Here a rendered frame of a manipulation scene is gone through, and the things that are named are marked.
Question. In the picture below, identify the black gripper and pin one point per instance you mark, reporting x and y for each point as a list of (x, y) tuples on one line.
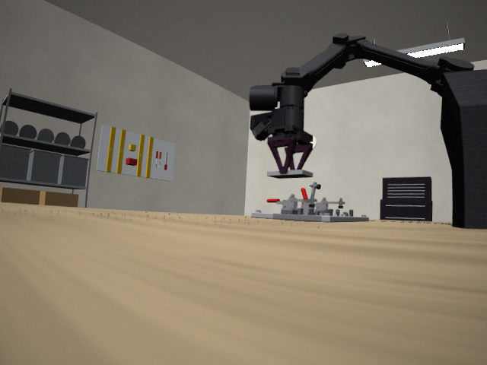
[(294, 133)]

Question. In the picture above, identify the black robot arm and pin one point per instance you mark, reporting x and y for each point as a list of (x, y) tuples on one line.
[(265, 97)]

